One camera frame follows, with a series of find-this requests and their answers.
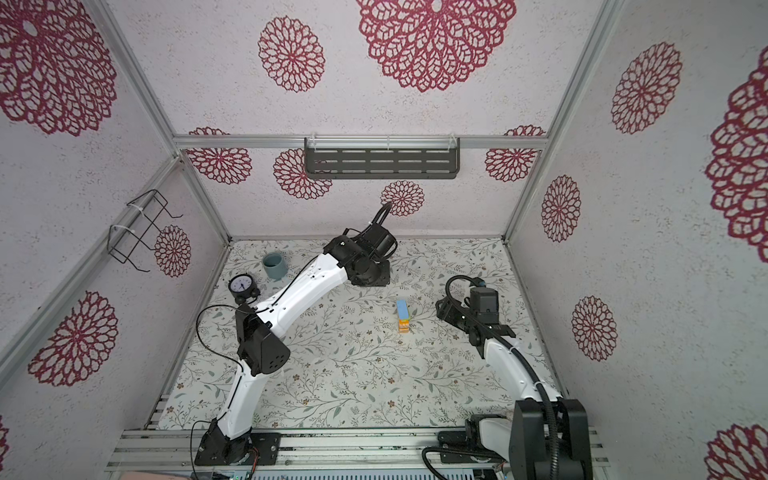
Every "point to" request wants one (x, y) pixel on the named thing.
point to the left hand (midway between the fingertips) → (380, 283)
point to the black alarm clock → (243, 287)
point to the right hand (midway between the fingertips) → (446, 302)
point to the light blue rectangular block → (403, 309)
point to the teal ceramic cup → (275, 265)
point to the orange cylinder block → (403, 327)
